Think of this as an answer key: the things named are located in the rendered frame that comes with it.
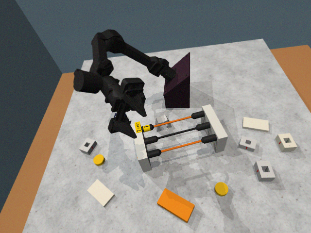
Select yellow short cylinder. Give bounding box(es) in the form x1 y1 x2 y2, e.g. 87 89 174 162
215 182 228 196
94 154 105 166

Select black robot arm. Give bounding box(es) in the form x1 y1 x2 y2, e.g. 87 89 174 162
73 29 176 94

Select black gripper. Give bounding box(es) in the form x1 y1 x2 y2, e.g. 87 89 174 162
104 78 147 139

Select orange rectangular block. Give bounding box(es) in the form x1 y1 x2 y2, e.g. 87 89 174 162
157 188 194 223

